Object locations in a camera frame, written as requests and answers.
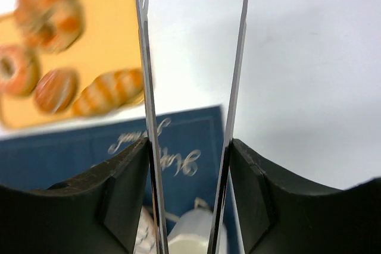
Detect large twisted bagel bread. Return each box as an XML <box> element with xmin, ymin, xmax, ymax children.
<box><xmin>14</xmin><ymin>0</ymin><xmax>85</xmax><ymax>53</ymax></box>

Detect metal serving tongs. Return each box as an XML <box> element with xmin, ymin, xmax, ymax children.
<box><xmin>136</xmin><ymin>0</ymin><xmax>248</xmax><ymax>253</ymax></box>

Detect pink glazed donut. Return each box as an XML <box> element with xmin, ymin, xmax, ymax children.
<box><xmin>1</xmin><ymin>44</ymin><xmax>39</xmax><ymax>97</ymax></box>

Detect yellow serving tray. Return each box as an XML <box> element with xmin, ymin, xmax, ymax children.
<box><xmin>1</xmin><ymin>0</ymin><xmax>141</xmax><ymax>130</ymax></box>

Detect small round bun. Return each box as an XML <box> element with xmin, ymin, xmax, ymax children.
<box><xmin>33</xmin><ymin>68</ymin><xmax>78</xmax><ymax>114</ymax></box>

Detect floral patterned ceramic plate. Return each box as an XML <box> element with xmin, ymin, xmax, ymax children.
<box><xmin>133</xmin><ymin>207</ymin><xmax>157</xmax><ymax>254</ymax></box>

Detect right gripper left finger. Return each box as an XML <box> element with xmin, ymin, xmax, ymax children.
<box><xmin>1</xmin><ymin>139</ymin><xmax>149</xmax><ymax>253</ymax></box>

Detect white ceramic mug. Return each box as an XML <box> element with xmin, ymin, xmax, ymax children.
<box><xmin>168</xmin><ymin>197</ymin><xmax>213</xmax><ymax>254</ymax></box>

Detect dark blue placemat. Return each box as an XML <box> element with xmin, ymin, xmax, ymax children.
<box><xmin>1</xmin><ymin>106</ymin><xmax>223</xmax><ymax>230</ymax></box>

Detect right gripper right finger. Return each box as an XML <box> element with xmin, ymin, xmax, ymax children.
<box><xmin>230</xmin><ymin>139</ymin><xmax>380</xmax><ymax>253</ymax></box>

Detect small striped croissant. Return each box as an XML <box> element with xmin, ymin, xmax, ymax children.
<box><xmin>72</xmin><ymin>68</ymin><xmax>144</xmax><ymax>117</ymax></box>

